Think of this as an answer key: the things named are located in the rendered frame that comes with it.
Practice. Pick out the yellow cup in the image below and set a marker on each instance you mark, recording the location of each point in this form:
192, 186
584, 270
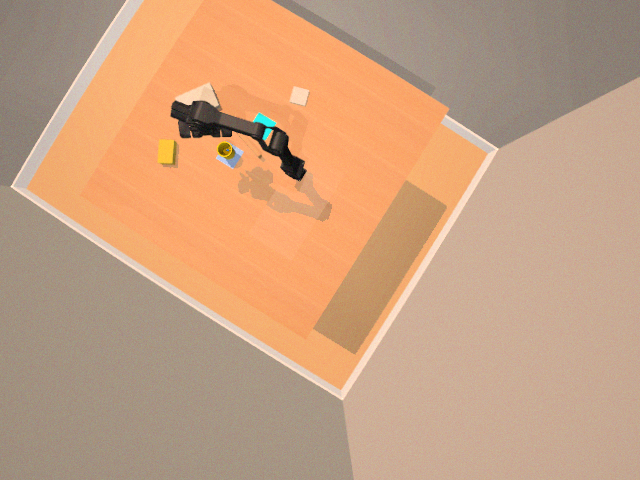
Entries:
221, 150

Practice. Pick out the tan rectangular bar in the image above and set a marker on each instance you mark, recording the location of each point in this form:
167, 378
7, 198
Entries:
251, 146

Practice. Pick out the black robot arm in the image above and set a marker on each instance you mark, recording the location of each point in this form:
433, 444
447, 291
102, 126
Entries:
206, 117

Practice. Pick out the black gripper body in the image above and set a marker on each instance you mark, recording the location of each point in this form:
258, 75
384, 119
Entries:
184, 131

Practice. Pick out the yellow rectangular block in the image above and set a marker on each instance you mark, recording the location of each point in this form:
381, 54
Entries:
167, 151

